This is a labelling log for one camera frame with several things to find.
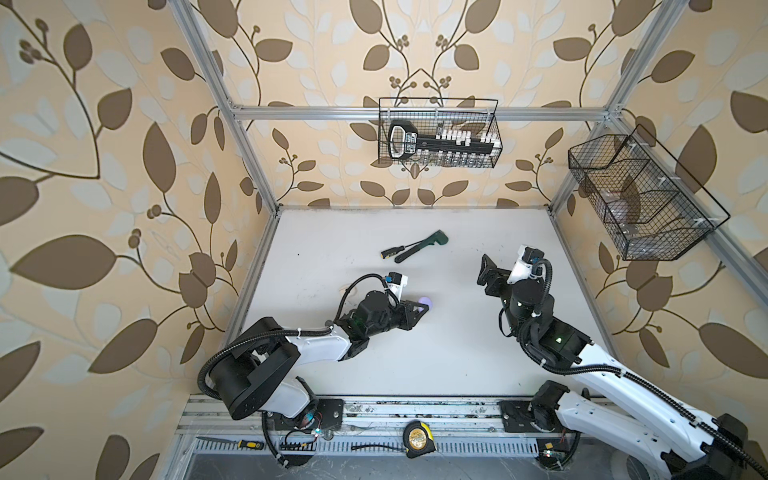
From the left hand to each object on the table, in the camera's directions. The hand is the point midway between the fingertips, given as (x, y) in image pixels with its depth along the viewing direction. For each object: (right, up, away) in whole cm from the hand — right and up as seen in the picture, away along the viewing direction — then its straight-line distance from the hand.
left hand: (430, 307), depth 80 cm
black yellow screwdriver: (-11, +14, +26) cm, 31 cm away
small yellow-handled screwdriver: (-42, -30, -10) cm, 53 cm away
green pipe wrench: (+6, +19, +29) cm, 35 cm away
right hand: (+17, +12, -7) cm, 22 cm away
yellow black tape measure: (-4, -28, -11) cm, 31 cm away
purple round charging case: (-1, +1, +3) cm, 3 cm away
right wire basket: (+54, +26, -7) cm, 60 cm away
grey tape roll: (+41, -31, -15) cm, 54 cm away
